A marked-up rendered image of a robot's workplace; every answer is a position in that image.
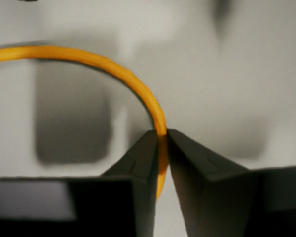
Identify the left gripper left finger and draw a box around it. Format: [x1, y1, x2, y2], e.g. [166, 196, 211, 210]
[0, 130, 159, 237]

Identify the orange cable with blue plug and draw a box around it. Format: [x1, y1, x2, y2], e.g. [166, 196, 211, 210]
[0, 46, 168, 200]

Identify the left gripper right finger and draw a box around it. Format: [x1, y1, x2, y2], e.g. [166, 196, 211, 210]
[167, 129, 296, 237]

